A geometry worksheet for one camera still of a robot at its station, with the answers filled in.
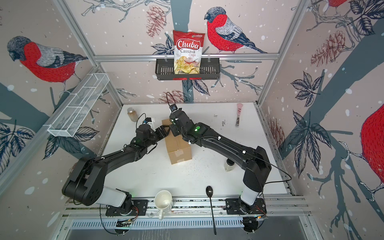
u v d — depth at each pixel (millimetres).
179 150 778
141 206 731
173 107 650
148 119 819
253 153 457
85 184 435
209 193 777
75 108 770
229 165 796
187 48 832
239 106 1183
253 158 440
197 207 746
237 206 731
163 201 748
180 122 558
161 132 794
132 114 1045
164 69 949
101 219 698
